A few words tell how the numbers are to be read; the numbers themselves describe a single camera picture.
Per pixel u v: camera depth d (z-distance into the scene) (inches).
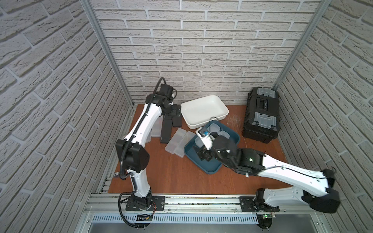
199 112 43.4
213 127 39.7
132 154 18.5
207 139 20.7
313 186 15.6
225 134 38.3
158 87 23.6
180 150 35.9
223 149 17.4
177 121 41.8
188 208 28.8
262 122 34.4
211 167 31.4
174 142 37.5
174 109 29.4
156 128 40.1
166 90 25.0
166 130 41.1
